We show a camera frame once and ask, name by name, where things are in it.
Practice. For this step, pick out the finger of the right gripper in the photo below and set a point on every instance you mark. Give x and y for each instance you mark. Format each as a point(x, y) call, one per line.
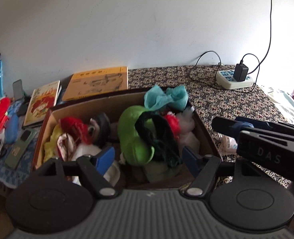
point(267, 125)
point(234, 129)

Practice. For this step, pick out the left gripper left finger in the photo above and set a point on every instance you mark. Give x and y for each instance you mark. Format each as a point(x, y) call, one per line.
point(92, 168)

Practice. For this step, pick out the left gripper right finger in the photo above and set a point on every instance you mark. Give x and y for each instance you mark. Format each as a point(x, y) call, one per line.
point(203, 169)

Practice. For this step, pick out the dark green fabric item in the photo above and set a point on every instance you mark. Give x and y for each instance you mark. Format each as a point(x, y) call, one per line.
point(156, 133)

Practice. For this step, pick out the teal mesh bath sponge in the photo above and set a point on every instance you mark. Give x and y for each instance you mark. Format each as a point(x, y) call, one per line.
point(157, 99)

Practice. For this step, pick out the white foam bundle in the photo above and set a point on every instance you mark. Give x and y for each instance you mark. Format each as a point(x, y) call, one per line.
point(186, 136)

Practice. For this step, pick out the plastic bag with pink soap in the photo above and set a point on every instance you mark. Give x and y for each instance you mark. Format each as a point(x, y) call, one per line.
point(228, 145)

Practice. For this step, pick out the floral patterned bed cover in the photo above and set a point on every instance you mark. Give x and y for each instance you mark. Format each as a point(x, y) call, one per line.
point(208, 102)

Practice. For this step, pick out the green striped bedsheet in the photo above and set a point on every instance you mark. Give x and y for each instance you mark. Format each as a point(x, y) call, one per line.
point(283, 101)

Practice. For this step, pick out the red haired doll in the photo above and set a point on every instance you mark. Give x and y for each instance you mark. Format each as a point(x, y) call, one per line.
point(96, 131)

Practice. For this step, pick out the yellow plush fabric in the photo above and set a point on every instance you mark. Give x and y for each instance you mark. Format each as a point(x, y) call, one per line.
point(50, 148)

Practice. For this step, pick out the green plush toy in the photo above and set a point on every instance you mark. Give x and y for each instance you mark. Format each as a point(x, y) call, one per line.
point(133, 149)

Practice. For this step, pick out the white power strip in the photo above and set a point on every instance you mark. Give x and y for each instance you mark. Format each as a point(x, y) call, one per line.
point(225, 79)

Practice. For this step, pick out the black power adapter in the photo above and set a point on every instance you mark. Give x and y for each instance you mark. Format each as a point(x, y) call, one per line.
point(240, 72)

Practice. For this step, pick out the brown cardboard box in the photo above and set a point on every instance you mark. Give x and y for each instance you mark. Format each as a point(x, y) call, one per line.
point(113, 104)

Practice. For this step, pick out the green smartphone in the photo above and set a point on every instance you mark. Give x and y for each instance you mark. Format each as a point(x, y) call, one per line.
point(20, 147)

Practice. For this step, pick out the yellow book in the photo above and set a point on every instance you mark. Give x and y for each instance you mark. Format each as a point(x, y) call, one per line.
point(94, 82)

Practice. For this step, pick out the red illustrated picture book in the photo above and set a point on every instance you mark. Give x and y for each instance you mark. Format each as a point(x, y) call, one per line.
point(42, 99)

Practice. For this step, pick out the small standing mirror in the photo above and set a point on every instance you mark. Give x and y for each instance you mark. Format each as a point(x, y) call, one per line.
point(18, 92)

